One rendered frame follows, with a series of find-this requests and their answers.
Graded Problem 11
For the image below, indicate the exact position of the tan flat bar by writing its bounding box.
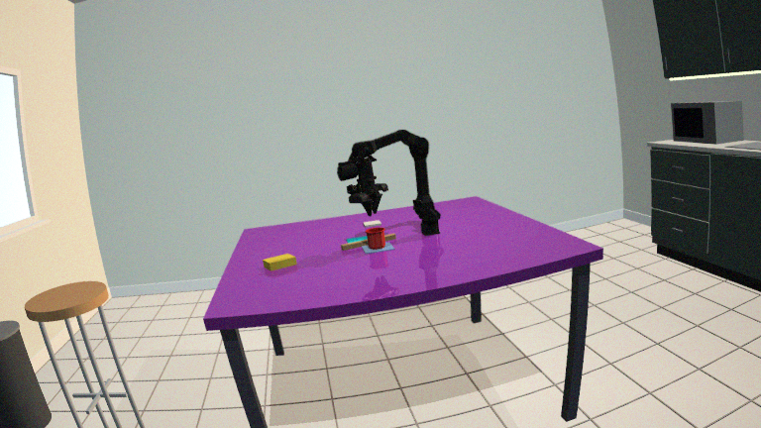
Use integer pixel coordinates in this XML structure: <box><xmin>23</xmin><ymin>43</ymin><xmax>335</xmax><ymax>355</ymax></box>
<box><xmin>341</xmin><ymin>234</ymin><xmax>396</xmax><ymax>251</ymax></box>

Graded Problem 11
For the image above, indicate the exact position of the red cup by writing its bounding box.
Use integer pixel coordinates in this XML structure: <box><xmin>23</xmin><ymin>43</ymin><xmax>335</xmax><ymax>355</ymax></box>
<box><xmin>366</xmin><ymin>228</ymin><xmax>385</xmax><ymax>250</ymax></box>

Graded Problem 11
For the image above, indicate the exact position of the yellow rectangular block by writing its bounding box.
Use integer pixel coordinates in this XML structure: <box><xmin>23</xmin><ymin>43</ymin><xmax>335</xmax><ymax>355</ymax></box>
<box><xmin>263</xmin><ymin>254</ymin><xmax>296</xmax><ymax>270</ymax></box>

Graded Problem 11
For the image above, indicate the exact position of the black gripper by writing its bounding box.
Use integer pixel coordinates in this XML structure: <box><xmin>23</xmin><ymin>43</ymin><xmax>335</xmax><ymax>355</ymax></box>
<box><xmin>349</xmin><ymin>174</ymin><xmax>388</xmax><ymax>216</ymax></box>

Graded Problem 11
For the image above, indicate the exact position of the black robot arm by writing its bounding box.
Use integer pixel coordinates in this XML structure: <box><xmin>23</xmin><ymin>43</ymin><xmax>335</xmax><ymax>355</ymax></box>
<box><xmin>337</xmin><ymin>130</ymin><xmax>441</xmax><ymax>236</ymax></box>

